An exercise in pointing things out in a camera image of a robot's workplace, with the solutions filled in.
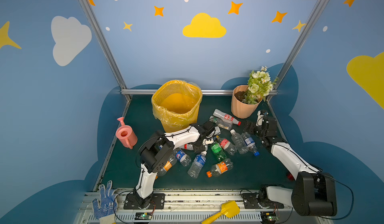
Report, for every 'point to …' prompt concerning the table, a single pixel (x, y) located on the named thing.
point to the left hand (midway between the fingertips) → (199, 144)
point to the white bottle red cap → (224, 115)
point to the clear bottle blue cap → (250, 143)
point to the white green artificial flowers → (259, 86)
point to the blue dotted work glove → (108, 206)
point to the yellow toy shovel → (229, 208)
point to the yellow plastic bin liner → (176, 103)
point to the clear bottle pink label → (227, 146)
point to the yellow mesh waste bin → (176, 103)
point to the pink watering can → (125, 134)
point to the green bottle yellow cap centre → (217, 150)
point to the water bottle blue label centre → (194, 171)
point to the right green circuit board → (267, 216)
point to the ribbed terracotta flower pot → (240, 109)
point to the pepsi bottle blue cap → (184, 159)
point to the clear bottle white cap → (239, 142)
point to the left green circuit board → (143, 216)
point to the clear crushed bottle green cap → (222, 123)
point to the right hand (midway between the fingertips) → (253, 122)
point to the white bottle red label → (187, 146)
